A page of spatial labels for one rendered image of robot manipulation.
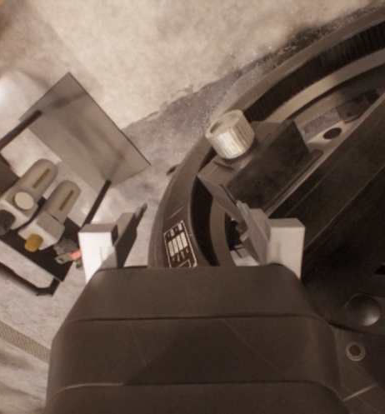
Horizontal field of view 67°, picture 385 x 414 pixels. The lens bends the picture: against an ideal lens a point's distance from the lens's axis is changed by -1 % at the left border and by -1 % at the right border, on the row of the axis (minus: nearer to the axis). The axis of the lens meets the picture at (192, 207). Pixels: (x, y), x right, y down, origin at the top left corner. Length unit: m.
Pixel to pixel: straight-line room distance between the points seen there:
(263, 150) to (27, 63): 0.99
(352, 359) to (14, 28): 1.14
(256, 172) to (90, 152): 0.98
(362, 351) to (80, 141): 1.12
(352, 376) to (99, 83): 1.02
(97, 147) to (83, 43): 0.36
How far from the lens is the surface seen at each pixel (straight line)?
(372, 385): 0.23
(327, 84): 0.67
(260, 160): 0.29
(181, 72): 1.00
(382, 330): 0.38
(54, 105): 1.18
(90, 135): 1.18
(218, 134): 0.29
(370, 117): 0.37
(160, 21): 0.98
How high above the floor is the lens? 0.95
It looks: 48 degrees down
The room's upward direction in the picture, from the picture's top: 171 degrees counter-clockwise
